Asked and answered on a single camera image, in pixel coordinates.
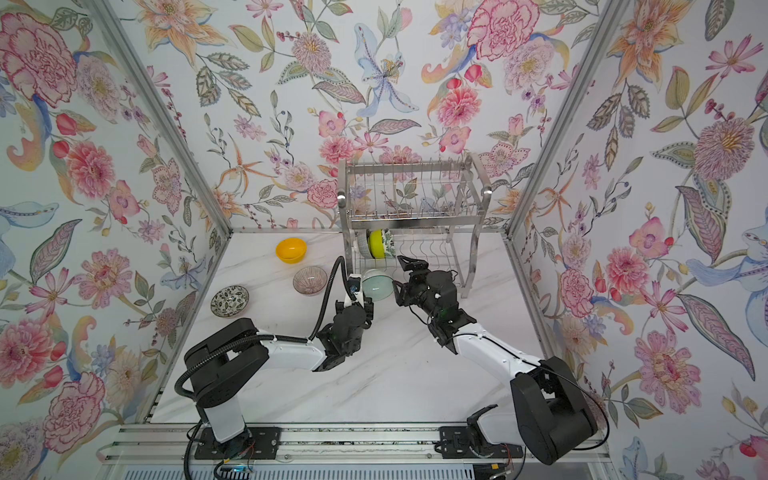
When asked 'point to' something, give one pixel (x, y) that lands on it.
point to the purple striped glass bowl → (310, 280)
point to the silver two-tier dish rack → (424, 213)
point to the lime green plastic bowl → (376, 244)
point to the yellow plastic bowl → (291, 250)
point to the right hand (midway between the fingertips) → (392, 263)
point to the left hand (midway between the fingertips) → (367, 287)
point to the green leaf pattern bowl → (389, 244)
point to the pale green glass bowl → (377, 285)
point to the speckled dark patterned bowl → (229, 301)
